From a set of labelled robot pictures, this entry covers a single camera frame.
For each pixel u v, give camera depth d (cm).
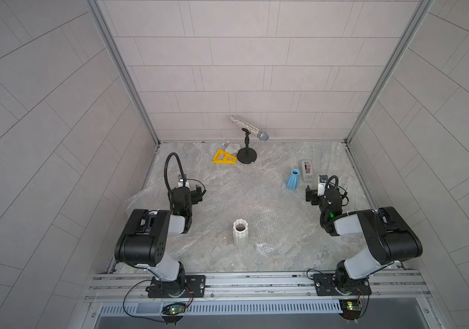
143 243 44
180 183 78
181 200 71
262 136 89
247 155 109
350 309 68
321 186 80
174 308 65
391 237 45
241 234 69
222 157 109
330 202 69
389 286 73
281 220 87
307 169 100
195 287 71
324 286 71
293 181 92
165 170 65
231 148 111
